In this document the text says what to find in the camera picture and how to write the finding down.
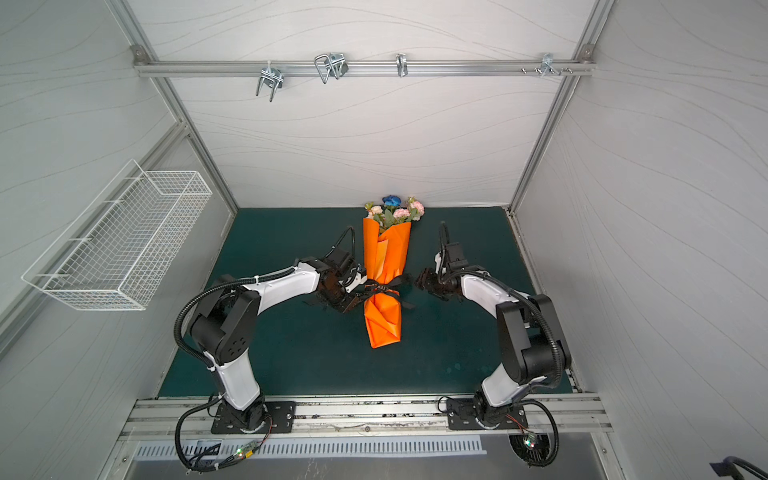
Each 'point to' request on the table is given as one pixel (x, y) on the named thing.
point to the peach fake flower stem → (373, 210)
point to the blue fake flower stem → (392, 201)
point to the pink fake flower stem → (415, 212)
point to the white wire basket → (116, 252)
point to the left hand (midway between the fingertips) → (354, 302)
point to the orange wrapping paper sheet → (386, 251)
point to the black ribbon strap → (384, 285)
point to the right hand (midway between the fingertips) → (426, 279)
